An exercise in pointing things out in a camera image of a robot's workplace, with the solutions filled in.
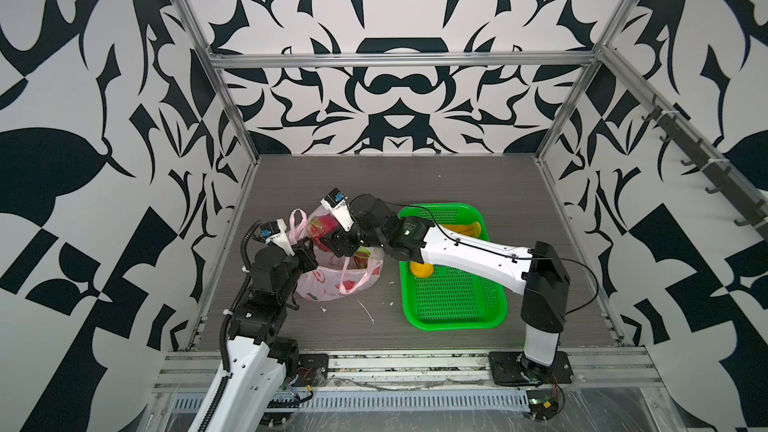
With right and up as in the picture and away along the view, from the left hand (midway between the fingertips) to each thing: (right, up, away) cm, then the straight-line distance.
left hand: (311, 233), depth 76 cm
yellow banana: (+45, -1, +13) cm, 46 cm away
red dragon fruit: (+3, +3, -4) cm, 6 cm away
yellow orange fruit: (+29, -12, +9) cm, 32 cm away
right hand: (+5, +2, -2) cm, 6 cm away
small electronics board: (+56, -39, -5) cm, 68 cm away
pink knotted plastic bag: (+6, -10, -3) cm, 13 cm away
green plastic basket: (+36, -20, +9) cm, 42 cm away
